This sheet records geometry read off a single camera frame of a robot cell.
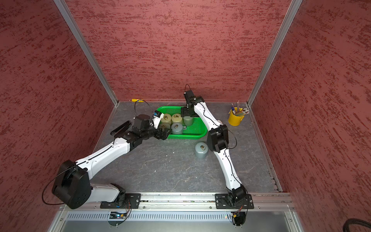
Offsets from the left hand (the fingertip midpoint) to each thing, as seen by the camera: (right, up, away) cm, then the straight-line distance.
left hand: (164, 129), depth 84 cm
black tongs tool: (-35, -1, +17) cm, 39 cm away
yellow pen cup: (+48, +5, +19) cm, 52 cm away
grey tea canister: (+6, 0, +10) cm, 12 cm away
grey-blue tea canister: (+22, -12, 0) cm, 25 cm away
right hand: (+15, +8, +17) cm, 24 cm away
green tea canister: (+14, +4, +19) cm, 24 cm away
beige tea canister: (+5, +7, +16) cm, 18 cm away
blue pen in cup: (+47, +13, +18) cm, 52 cm away
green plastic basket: (+21, -3, +19) cm, 29 cm away
